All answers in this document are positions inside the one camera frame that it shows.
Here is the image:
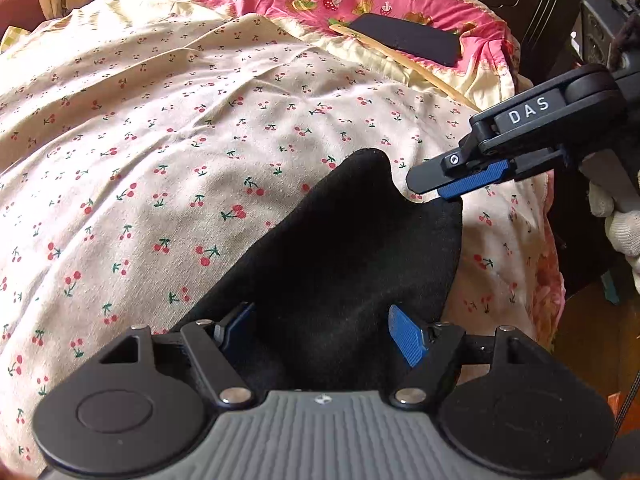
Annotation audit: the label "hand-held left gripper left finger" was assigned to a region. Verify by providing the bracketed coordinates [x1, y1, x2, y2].
[97, 302, 257, 409]

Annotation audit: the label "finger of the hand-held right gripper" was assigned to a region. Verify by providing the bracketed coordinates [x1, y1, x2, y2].
[406, 152, 517, 202]
[514, 144, 572, 182]

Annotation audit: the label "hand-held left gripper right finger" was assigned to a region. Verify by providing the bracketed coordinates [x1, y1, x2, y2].
[387, 304, 552, 409]

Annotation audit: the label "black pants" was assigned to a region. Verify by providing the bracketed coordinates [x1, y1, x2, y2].
[172, 148, 464, 396]

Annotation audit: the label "person's right hand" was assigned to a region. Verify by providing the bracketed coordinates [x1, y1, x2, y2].
[587, 180, 640, 294]

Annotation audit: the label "dark wooden bed board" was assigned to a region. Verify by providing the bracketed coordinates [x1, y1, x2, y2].
[395, 0, 608, 297]

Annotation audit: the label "black rectangular pad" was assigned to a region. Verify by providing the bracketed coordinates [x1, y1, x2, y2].
[345, 13, 464, 69]

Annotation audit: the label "cherry print bed sheet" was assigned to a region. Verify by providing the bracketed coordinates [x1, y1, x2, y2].
[0, 0, 551, 476]

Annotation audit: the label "green yellow checked cloth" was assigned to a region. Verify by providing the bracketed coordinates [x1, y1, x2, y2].
[0, 25, 29, 54]

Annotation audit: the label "maroon padded headboard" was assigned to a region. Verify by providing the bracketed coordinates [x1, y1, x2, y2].
[0, 0, 49, 37]

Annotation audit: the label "black cable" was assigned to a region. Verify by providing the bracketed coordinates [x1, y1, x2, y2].
[615, 360, 640, 437]

